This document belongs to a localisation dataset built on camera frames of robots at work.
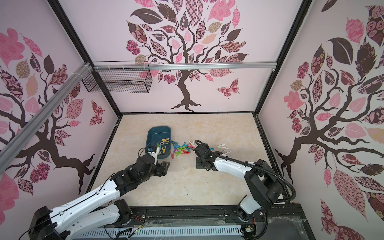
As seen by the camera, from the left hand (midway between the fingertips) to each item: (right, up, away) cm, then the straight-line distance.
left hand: (163, 165), depth 79 cm
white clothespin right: (+35, +8, +21) cm, 42 cm away
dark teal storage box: (-13, +14, +27) cm, 33 cm away
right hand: (+20, -1, +10) cm, 22 cm away
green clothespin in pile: (+6, +3, +18) cm, 19 cm away
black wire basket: (-33, +54, +16) cm, 65 cm away
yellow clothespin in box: (-6, +12, +25) cm, 28 cm away
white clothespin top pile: (+15, +10, +21) cm, 28 cm away
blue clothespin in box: (-4, +11, -12) cm, 16 cm away
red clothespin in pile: (+10, +4, +18) cm, 21 cm away
